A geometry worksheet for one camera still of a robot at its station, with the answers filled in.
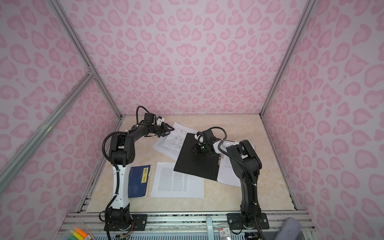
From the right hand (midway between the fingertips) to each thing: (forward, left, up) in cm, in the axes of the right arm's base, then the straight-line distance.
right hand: (193, 150), depth 97 cm
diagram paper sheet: (+12, +12, -3) cm, 17 cm away
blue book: (-20, +30, -1) cm, 36 cm away
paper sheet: (-13, -21, -6) cm, 26 cm away
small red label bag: (-43, -17, 0) cm, 46 cm away
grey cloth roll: (-41, -47, 0) cm, 63 cm away
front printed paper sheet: (-21, +13, -3) cm, 24 cm away
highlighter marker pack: (-46, +52, -1) cm, 69 cm away
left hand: (+16, +14, +3) cm, 22 cm away
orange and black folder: (-10, -8, 0) cm, 13 cm away
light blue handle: (-42, -10, +2) cm, 43 cm away
